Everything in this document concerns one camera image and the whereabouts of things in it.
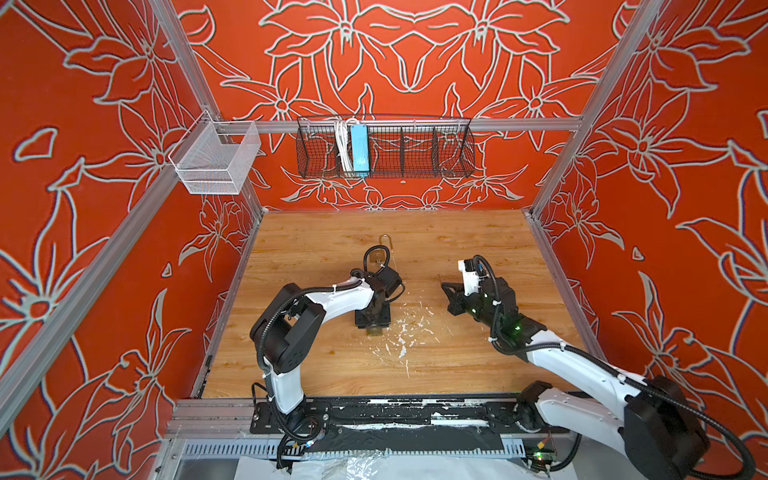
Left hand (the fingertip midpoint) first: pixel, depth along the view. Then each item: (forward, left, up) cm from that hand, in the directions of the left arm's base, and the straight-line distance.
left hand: (380, 325), depth 90 cm
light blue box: (+41, +8, +36) cm, 55 cm away
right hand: (+6, -16, +16) cm, 24 cm away
